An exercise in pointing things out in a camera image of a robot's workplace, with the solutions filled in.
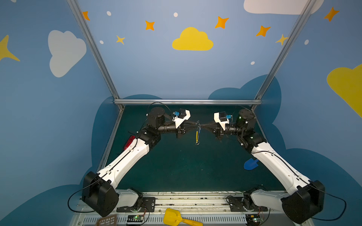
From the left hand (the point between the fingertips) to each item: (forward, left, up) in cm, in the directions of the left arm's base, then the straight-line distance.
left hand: (196, 124), depth 65 cm
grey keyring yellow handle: (-2, -1, -1) cm, 2 cm away
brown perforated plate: (-35, +42, -36) cm, 65 cm away
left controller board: (-34, +30, -35) cm, 57 cm away
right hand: (+1, -3, 0) cm, 3 cm away
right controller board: (-34, -31, -36) cm, 58 cm away
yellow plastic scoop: (-33, +11, -35) cm, 50 cm away
